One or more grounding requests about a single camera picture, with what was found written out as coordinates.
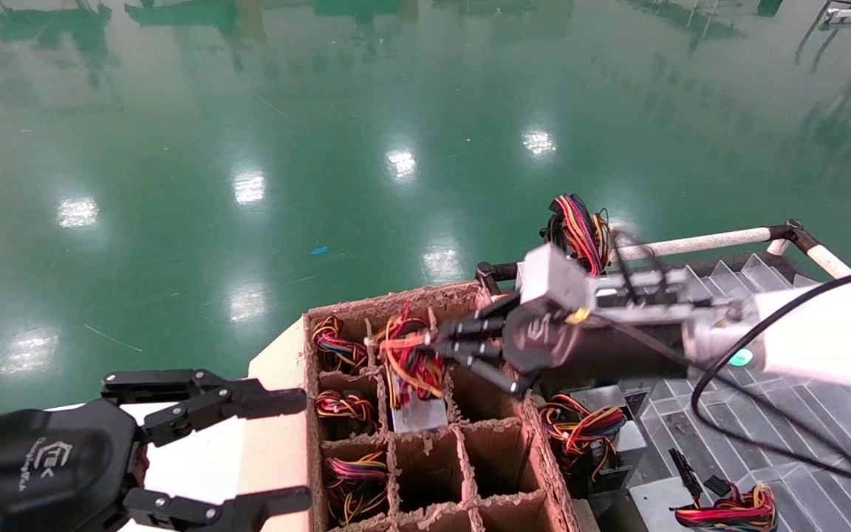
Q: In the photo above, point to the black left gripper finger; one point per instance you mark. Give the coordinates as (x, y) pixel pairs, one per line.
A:
(270, 504)
(278, 403)

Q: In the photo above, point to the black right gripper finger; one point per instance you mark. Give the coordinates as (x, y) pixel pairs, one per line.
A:
(488, 358)
(481, 329)

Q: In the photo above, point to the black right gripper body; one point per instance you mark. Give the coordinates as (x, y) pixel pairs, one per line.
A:
(544, 340)

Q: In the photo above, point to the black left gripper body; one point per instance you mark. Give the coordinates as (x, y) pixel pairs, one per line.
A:
(34, 473)

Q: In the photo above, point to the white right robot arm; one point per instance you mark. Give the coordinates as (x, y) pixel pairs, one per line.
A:
(824, 332)

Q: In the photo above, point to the brown cardboard divider box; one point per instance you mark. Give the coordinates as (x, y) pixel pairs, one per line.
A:
(278, 443)

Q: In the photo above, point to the black pipe joint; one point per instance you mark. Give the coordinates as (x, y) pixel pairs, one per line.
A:
(795, 235)
(486, 277)

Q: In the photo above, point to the dark grey power supply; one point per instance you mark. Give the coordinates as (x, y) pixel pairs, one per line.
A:
(580, 425)

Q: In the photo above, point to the power supply with large bundle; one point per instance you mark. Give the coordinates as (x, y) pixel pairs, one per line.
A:
(577, 229)

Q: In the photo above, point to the clear plastic divider tray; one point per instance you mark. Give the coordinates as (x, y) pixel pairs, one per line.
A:
(802, 502)

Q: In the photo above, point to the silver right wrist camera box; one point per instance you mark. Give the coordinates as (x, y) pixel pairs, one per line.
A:
(555, 277)

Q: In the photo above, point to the white frame pipe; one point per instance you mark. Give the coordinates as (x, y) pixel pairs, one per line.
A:
(828, 258)
(706, 241)

